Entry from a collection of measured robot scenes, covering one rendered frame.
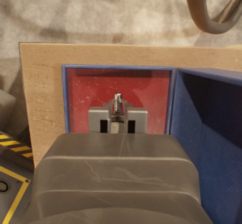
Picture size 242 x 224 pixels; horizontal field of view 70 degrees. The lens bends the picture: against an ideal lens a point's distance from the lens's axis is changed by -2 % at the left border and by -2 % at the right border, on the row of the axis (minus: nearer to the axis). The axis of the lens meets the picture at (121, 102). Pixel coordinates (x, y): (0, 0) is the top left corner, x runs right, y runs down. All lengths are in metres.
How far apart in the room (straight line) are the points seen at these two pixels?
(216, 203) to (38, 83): 0.21
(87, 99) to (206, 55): 0.13
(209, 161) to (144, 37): 0.53
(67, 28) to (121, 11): 0.19
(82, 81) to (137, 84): 0.06
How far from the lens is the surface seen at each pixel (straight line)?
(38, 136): 0.22
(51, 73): 0.20
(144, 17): 0.67
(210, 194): 0.21
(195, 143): 0.21
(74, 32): 0.68
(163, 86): 0.19
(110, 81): 0.18
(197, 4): 0.34
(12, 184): 0.50
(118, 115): 0.16
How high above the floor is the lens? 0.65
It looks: 74 degrees down
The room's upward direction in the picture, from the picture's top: 178 degrees clockwise
